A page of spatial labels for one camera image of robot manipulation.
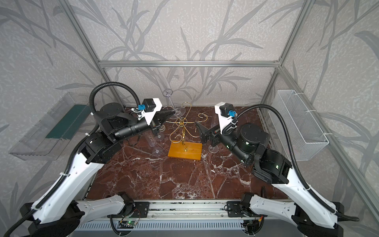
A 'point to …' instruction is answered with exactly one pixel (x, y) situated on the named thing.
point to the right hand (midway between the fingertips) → (208, 111)
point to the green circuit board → (129, 224)
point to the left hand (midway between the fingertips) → (174, 107)
